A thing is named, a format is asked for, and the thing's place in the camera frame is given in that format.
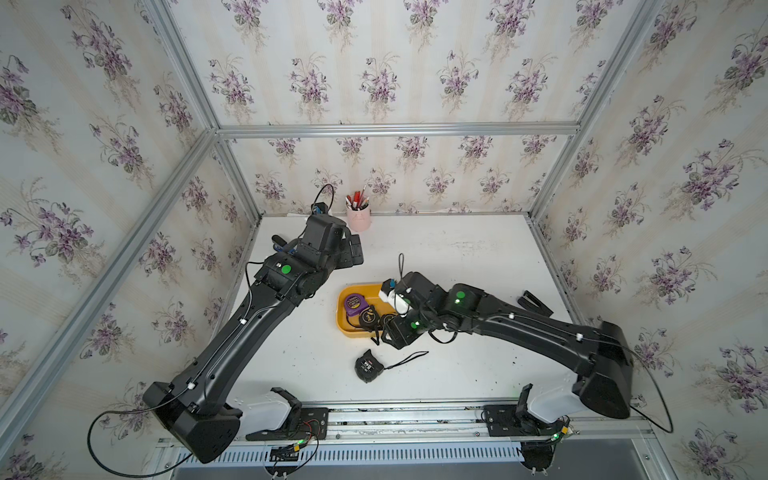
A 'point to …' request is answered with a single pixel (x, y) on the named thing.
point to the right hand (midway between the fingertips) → (393, 334)
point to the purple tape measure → (354, 304)
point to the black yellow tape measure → (369, 318)
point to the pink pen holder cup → (359, 220)
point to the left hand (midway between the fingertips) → (347, 246)
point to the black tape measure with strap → (368, 367)
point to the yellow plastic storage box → (349, 325)
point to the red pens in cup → (357, 202)
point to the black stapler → (530, 302)
